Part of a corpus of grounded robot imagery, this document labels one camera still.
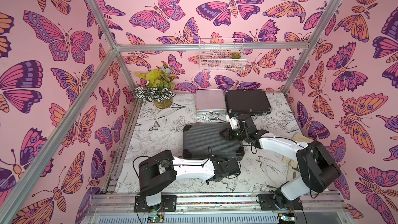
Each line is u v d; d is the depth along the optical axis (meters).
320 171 0.44
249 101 1.09
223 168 0.63
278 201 0.66
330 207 0.74
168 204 0.74
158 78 1.03
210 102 1.10
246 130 0.69
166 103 1.12
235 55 0.92
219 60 1.05
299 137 0.95
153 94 0.90
